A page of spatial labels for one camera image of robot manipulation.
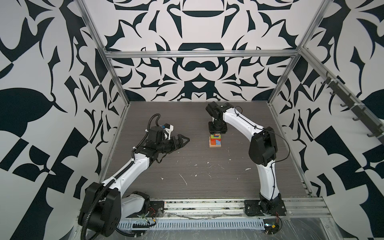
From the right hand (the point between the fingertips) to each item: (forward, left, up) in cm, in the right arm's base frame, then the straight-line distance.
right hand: (214, 131), depth 92 cm
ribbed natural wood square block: (-3, -2, +2) cm, 4 cm away
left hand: (-10, +16, +8) cm, 21 cm away
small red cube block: (-2, -1, -5) cm, 6 cm away
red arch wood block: (-3, 0, -7) cm, 8 cm away
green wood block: (-3, +1, -1) cm, 3 cm away
